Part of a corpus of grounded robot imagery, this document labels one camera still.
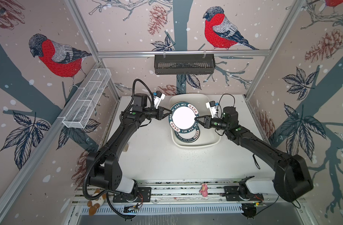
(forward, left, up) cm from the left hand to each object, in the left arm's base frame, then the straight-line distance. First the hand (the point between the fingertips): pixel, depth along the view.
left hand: (173, 109), depth 76 cm
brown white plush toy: (-42, +39, -24) cm, 62 cm away
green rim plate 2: (-3, -11, -25) cm, 28 cm away
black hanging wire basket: (+44, -8, +1) cm, 45 cm away
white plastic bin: (-4, -24, -26) cm, 36 cm away
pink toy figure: (-35, -16, -25) cm, 46 cm away
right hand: (-2, -14, -4) cm, 14 cm away
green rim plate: (-3, -5, -5) cm, 7 cm away
